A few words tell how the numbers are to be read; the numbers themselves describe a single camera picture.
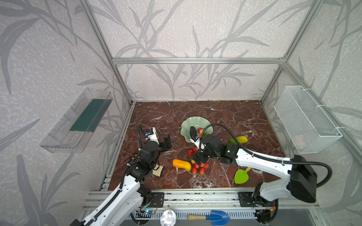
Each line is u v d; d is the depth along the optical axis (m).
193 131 1.00
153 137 0.67
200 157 0.68
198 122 1.02
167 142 0.70
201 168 0.82
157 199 0.73
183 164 0.83
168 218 0.65
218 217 0.69
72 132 0.64
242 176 0.81
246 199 0.78
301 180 0.40
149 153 0.55
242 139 0.93
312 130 0.61
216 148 0.59
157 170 0.65
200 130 0.99
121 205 0.47
